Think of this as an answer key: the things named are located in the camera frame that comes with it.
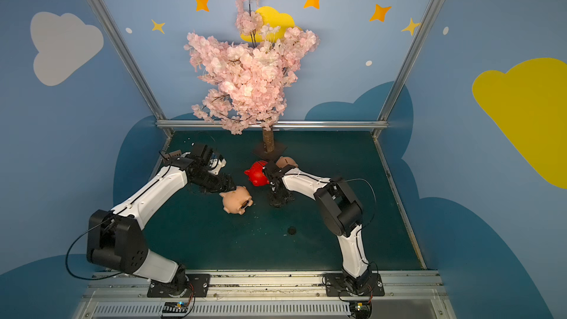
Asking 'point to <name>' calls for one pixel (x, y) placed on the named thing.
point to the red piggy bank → (255, 173)
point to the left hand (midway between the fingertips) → (228, 185)
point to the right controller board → (361, 309)
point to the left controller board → (174, 309)
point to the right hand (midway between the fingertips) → (279, 201)
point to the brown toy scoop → (176, 153)
